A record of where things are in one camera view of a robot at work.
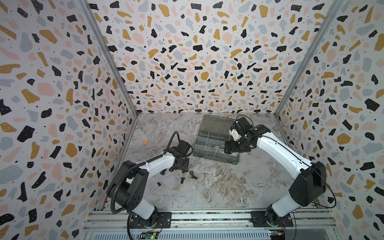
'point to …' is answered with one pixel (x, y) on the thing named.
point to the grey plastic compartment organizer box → (212, 133)
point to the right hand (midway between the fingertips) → (228, 147)
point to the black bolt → (193, 176)
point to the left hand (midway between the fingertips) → (184, 163)
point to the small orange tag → (145, 141)
